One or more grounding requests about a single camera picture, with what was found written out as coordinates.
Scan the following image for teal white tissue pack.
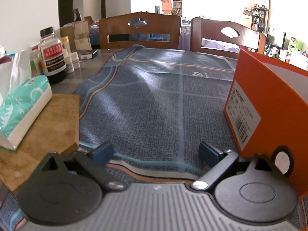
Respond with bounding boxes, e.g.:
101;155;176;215
0;50;53;151

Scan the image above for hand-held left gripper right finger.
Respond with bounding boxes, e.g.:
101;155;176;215
191;141;277;192

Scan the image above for small white jar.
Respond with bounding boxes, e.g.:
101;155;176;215
70;52;80;70
64;55;75;74

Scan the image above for flat black device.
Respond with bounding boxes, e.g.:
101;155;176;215
80;49;99;60

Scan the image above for dark bottle with red label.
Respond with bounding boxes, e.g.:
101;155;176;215
38;26;67;82

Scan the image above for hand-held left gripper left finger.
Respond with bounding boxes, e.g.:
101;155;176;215
38;141;126;193

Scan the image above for white floor air conditioner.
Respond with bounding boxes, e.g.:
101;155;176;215
243;8;253;27

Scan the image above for blue patterned tablecloth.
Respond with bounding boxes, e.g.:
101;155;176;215
0;44;308;229

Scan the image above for orange cardboard box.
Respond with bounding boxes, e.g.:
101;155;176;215
223;49;308;199

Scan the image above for brown wooden chair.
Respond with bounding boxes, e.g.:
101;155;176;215
99;12;182;50
191;17;266;53

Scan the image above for tall dark bookshelf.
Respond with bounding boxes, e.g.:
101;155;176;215
251;5;270;32

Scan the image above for narrow bookshelf with books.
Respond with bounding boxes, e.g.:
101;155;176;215
172;0;183;15

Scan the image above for black monitor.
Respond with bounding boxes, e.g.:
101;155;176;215
266;30;287;51

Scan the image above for brown cardboard boxes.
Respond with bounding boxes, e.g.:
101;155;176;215
60;20;92;51

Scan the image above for wooden cutting board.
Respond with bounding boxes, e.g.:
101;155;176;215
0;94;81;192

